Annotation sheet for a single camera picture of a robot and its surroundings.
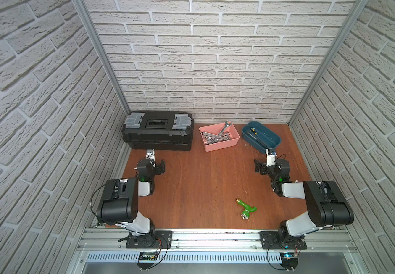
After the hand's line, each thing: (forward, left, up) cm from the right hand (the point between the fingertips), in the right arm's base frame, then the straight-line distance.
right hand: (265, 158), depth 95 cm
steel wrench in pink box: (+20, +30, -3) cm, 36 cm away
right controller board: (-47, +2, -6) cm, 47 cm away
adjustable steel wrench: (+25, +20, +1) cm, 32 cm away
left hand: (+5, +63, +2) cm, 63 cm away
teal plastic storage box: (+18, -11, -4) cm, 21 cm away
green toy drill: (-26, +15, -4) cm, 30 cm away
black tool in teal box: (+23, -1, -5) cm, 23 cm away
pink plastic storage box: (+25, +26, 0) cm, 36 cm away
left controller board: (-41, +63, -8) cm, 76 cm away
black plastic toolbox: (+14, +59, +13) cm, 62 cm away
